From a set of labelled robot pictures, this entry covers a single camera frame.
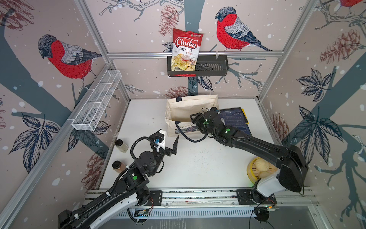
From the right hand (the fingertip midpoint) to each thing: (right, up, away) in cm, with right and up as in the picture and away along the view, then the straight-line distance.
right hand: (190, 118), depth 79 cm
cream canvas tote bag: (-7, +5, +13) cm, 16 cm away
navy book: (+36, -7, +17) cm, 40 cm away
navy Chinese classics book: (+34, -1, +22) cm, 40 cm away
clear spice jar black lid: (-42, -18, +7) cm, 46 cm away
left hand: (-10, -6, -10) cm, 15 cm away
